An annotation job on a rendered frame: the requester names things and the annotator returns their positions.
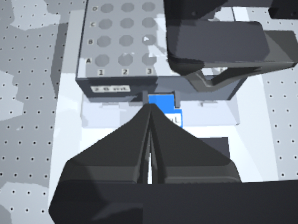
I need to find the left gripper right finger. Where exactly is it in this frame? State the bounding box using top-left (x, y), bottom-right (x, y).
top-left (150, 103), bottom-right (242, 184)

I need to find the grey rectangular plate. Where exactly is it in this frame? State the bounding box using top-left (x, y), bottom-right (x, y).
top-left (0, 0), bottom-right (298, 224)

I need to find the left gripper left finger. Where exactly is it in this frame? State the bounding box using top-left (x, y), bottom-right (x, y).
top-left (57, 103), bottom-right (150, 185)

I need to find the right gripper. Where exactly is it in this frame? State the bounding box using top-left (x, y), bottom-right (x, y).
top-left (163, 0), bottom-right (298, 92)

